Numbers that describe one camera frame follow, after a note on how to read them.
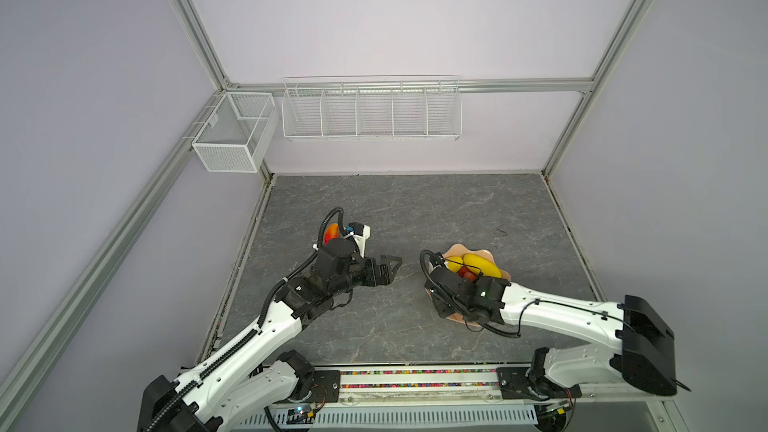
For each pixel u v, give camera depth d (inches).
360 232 26.7
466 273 35.0
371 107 38.6
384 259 25.8
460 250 36.6
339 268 22.7
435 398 28.7
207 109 33.9
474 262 35.0
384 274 25.8
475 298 22.7
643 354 15.2
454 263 27.3
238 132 40.0
